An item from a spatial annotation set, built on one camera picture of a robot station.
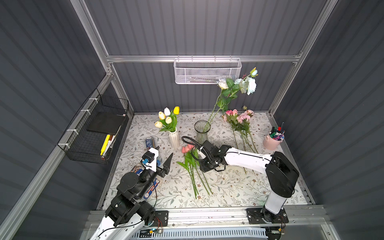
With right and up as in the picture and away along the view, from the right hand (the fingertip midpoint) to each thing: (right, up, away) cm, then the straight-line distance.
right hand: (202, 167), depth 85 cm
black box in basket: (-51, +26, -9) cm, 58 cm away
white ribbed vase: (-17, +15, +6) cm, 24 cm away
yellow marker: (-47, +15, -15) cm, 52 cm away
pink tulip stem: (-10, -1, +6) cm, 12 cm away
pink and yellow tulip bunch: (-19, +28, -8) cm, 34 cm away
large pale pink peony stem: (+29, +21, +22) cm, 42 cm away
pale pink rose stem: (+30, +24, +23) cm, 45 cm away
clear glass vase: (0, +23, +4) cm, 23 cm away
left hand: (-17, +13, -23) cm, 32 cm away
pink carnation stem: (+38, +34, +30) cm, 59 cm away
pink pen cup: (+45, +16, +6) cm, 48 cm away
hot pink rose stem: (+23, +29, +24) cm, 44 cm away
